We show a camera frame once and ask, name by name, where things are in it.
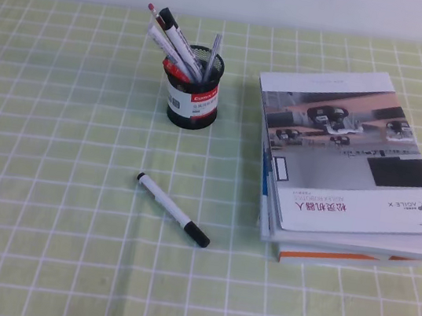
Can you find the black mesh pen holder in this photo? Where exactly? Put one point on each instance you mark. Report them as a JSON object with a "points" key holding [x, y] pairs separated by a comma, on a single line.
{"points": [[193, 106]]}

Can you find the red item in holder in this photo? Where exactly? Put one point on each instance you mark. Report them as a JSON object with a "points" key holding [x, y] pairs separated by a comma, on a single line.
{"points": [[176, 72]]}

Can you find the clear gel pen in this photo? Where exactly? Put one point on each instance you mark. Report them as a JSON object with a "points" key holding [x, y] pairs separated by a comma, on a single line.
{"points": [[211, 59]]}

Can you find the white tube in holder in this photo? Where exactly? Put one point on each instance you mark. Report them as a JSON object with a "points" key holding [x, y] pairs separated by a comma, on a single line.
{"points": [[164, 45]]}

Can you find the white marker in holder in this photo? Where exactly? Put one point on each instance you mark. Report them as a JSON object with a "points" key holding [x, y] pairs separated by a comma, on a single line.
{"points": [[181, 45]]}

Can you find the black white marker on table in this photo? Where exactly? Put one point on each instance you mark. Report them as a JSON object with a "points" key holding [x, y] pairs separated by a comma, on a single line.
{"points": [[184, 221]]}

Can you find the orange striped bottom book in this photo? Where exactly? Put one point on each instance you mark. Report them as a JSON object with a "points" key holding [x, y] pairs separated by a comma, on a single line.
{"points": [[295, 254]]}

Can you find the top robot brochure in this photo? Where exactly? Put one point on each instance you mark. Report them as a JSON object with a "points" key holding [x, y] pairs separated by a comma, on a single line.
{"points": [[373, 90]]}

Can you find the green checkered tablecloth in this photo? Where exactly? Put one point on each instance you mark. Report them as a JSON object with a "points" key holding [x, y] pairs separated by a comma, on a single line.
{"points": [[82, 113]]}

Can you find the pencil with red eraser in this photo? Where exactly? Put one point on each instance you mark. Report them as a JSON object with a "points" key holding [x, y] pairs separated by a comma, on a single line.
{"points": [[157, 16]]}

